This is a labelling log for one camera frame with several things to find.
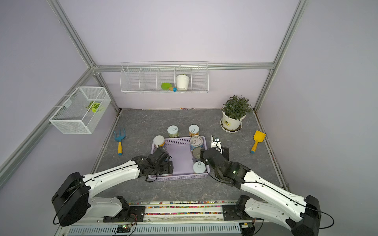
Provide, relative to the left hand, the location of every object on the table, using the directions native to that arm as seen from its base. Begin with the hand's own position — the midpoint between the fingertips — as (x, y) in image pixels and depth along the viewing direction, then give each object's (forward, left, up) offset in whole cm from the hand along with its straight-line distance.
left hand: (167, 169), depth 84 cm
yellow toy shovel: (+20, -63, -5) cm, 66 cm away
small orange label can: (+27, -17, 0) cm, 32 cm away
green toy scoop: (+51, -1, +20) cm, 54 cm away
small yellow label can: (-1, -18, 0) cm, 18 cm away
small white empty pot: (+46, -12, +27) cm, 54 cm away
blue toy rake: (+27, +36, -6) cm, 46 cm away
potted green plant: (+31, -45, +12) cm, 56 cm away
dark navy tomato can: (+5, -17, +6) cm, 19 cm away
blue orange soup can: (+14, -18, +5) cm, 23 cm away
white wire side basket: (+30, +46, +21) cm, 59 cm away
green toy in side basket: (+29, +38, +25) cm, 54 cm away
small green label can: (+28, -3, -1) cm, 28 cm away
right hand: (+4, -25, +15) cm, 29 cm away
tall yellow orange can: (+15, +4, +8) cm, 17 cm away
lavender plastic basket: (+13, -7, -4) cm, 16 cm away
